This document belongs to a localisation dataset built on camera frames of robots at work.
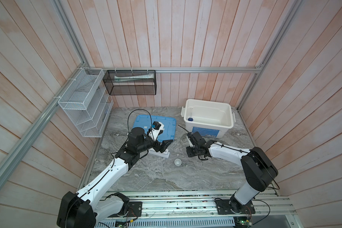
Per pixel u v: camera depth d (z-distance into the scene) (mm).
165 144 652
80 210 380
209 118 1154
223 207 730
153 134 614
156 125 624
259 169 461
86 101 730
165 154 903
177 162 889
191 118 1135
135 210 732
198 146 754
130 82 1023
